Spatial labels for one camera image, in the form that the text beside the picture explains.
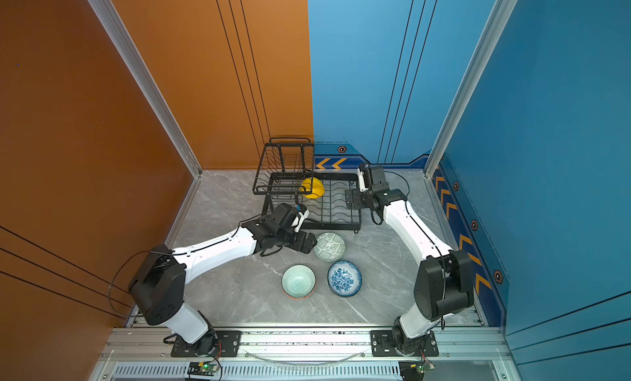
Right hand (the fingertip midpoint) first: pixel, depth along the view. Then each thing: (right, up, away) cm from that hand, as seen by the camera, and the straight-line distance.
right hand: (358, 194), depth 88 cm
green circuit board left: (-48, -51, -17) cm, 72 cm away
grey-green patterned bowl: (-10, -20, +5) cm, 23 cm away
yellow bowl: (-16, +3, -5) cm, 17 cm away
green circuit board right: (+14, -51, -18) cm, 56 cm away
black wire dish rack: (-30, +9, +24) cm, 39 cm away
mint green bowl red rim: (-21, -30, -5) cm, 37 cm away
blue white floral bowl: (-6, -29, -5) cm, 30 cm away
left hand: (-18, -15, -2) cm, 24 cm away
